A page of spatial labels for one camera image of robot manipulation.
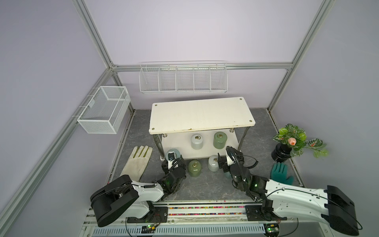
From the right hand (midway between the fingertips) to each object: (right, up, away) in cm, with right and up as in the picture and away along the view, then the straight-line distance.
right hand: (227, 151), depth 77 cm
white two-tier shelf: (-27, +15, -9) cm, 32 cm away
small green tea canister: (-2, +5, +9) cm, 11 cm away
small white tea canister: (-16, +4, +9) cm, 19 cm away
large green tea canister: (-17, -11, +5) cm, 21 cm away
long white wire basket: (-23, +47, +22) cm, 56 cm away
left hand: (-28, -5, +8) cm, 30 cm away
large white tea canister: (-7, -8, +5) cm, 11 cm away
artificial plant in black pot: (+28, +6, -9) cm, 30 cm away
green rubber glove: (+33, -14, +9) cm, 37 cm away
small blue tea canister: (-27, -2, +2) cm, 27 cm away
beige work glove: (-54, -12, +12) cm, 56 cm away
